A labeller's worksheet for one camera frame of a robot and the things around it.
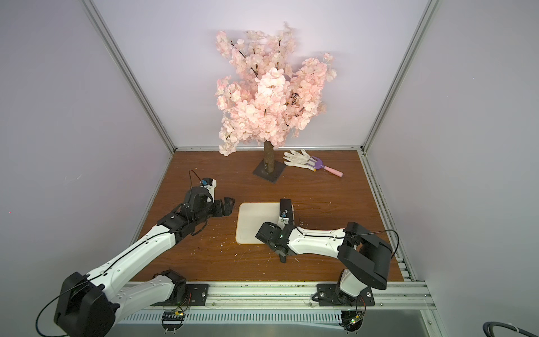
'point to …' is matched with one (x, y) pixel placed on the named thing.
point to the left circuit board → (172, 320)
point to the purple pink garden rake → (307, 162)
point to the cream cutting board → (250, 216)
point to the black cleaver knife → (285, 209)
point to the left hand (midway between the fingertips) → (226, 200)
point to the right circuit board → (351, 320)
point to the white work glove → (292, 159)
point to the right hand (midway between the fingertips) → (277, 235)
